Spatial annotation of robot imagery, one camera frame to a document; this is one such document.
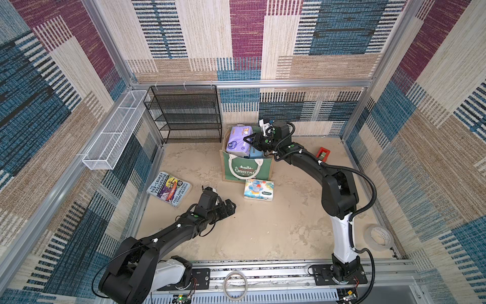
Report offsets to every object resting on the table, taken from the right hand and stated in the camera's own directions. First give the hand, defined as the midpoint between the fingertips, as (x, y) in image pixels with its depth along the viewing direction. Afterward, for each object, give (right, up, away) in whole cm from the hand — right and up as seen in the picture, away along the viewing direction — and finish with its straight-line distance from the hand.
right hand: (247, 141), depth 90 cm
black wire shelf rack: (-34, +17, +19) cm, 43 cm away
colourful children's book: (-38, -24, +7) cm, 45 cm away
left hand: (-8, -31, -2) cm, 32 cm away
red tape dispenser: (+41, -6, +15) cm, 44 cm away
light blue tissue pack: (+4, -6, +7) cm, 9 cm away
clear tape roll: (+56, -42, -7) cm, 70 cm away
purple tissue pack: (-5, -1, -1) cm, 6 cm away
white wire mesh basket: (-52, -1, -15) cm, 54 cm away
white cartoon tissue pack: (+5, -23, +2) cm, 24 cm away
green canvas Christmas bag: (-5, -12, +1) cm, 13 cm away
